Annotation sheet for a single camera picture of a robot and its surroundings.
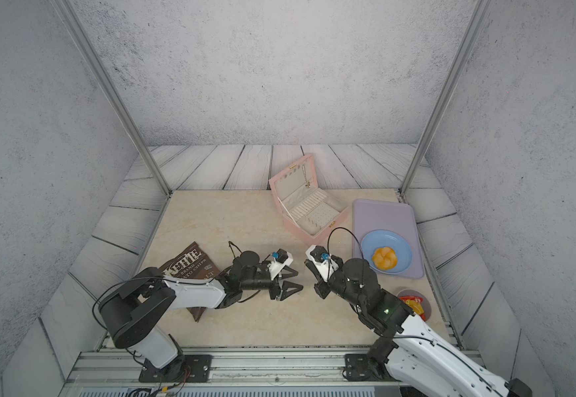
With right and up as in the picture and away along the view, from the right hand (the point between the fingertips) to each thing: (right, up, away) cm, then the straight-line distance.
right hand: (309, 262), depth 70 cm
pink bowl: (+38, -16, +11) cm, 42 cm away
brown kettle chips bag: (-44, -6, +26) cm, 51 cm away
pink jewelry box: (+2, +14, +35) cm, 37 cm away
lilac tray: (+31, +12, +42) cm, 53 cm away
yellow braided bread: (+30, -4, +24) cm, 39 cm away
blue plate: (+30, +2, +34) cm, 45 cm away
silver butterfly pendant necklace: (+2, +26, +38) cm, 46 cm away
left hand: (-2, -9, +9) cm, 13 cm away
